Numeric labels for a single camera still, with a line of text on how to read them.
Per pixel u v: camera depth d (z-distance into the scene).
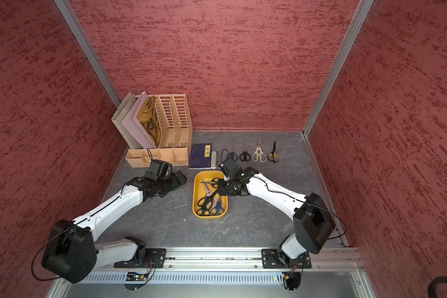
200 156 1.07
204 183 0.95
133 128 0.91
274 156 1.08
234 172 0.64
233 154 1.09
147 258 0.73
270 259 0.73
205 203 0.88
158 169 0.67
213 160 1.03
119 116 0.86
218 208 0.86
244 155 1.10
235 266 0.73
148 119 0.98
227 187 0.70
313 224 0.43
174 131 1.20
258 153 1.10
